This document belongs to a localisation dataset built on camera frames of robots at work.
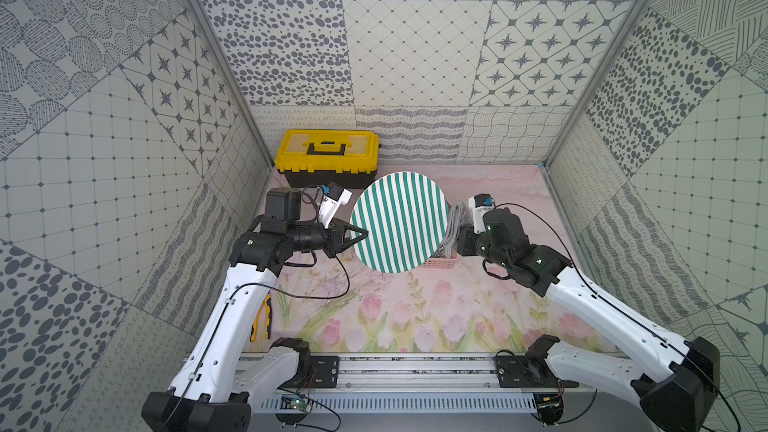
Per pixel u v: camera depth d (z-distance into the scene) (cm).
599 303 46
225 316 42
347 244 63
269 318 82
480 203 67
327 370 74
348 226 64
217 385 37
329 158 100
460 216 72
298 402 70
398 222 69
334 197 59
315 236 58
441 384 73
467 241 66
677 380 38
